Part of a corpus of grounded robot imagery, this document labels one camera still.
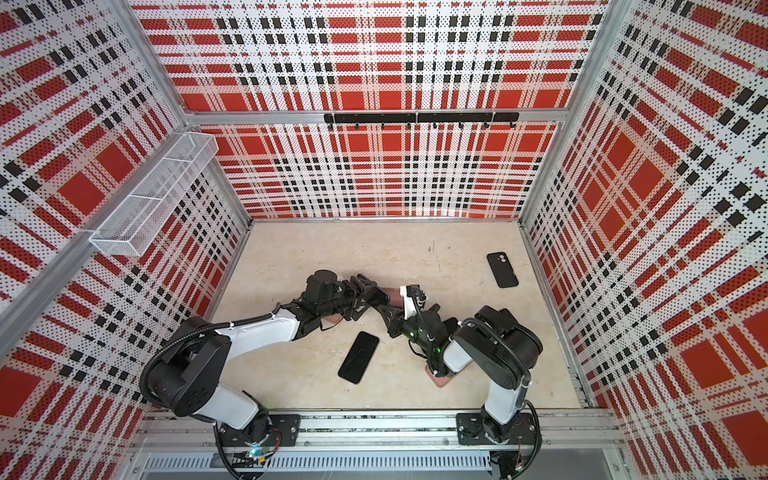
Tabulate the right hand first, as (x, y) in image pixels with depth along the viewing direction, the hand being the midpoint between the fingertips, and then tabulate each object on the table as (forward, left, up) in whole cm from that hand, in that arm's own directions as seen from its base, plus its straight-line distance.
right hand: (378, 310), depth 85 cm
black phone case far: (+22, -43, -12) cm, 50 cm away
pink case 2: (-17, -18, -10) cm, 26 cm away
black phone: (-10, +6, -10) cm, 15 cm away
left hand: (+4, 0, +2) cm, 4 cm away
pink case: (+1, -5, +5) cm, 7 cm away
